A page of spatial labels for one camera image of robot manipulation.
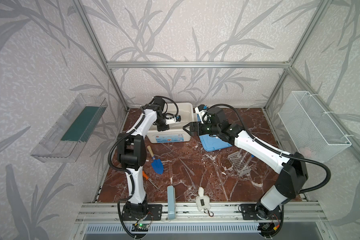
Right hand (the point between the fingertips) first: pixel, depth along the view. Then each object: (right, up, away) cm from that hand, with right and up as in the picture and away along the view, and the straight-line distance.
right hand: (189, 122), depth 77 cm
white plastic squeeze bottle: (+7, -40, -4) cm, 40 cm away
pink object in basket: (+58, -15, -5) cm, 60 cm away
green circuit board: (-24, -51, -6) cm, 57 cm away
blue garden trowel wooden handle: (-20, -26, +14) cm, 36 cm away
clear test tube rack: (+31, -25, +13) cm, 42 cm away
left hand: (-14, +1, +18) cm, 23 cm away
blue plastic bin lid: (+15, -15, +21) cm, 30 cm away
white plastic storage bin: (-8, -7, +14) cm, 17 cm away
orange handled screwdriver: (-25, -31, +7) cm, 40 cm away
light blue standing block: (-9, -40, -4) cm, 41 cm away
